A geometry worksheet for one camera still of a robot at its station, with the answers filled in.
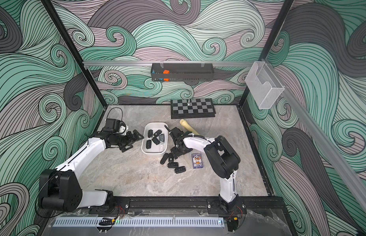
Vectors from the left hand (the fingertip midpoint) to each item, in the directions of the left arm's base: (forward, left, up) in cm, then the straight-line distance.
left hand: (138, 139), depth 84 cm
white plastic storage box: (+1, -12, -12) cm, 17 cm away
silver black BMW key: (+8, -12, -12) cm, 19 cm away
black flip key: (+13, -8, -11) cm, 19 cm away
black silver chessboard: (+35, -32, -10) cm, 48 cm away
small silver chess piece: (+39, -31, -7) cm, 51 cm away
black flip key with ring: (+7, -8, -12) cm, 16 cm away
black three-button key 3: (-13, -24, -12) cm, 30 cm away
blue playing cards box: (-8, -35, -12) cm, 37 cm away
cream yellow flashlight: (+20, -28, -10) cm, 36 cm away
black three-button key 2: (-9, -20, -13) cm, 25 cm away
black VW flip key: (-5, -19, -12) cm, 23 cm away
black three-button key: (+4, -3, -12) cm, 13 cm away
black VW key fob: (+12, -3, -12) cm, 18 cm away
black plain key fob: (-6, -14, -13) cm, 20 cm away
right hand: (-1, -26, -14) cm, 29 cm away
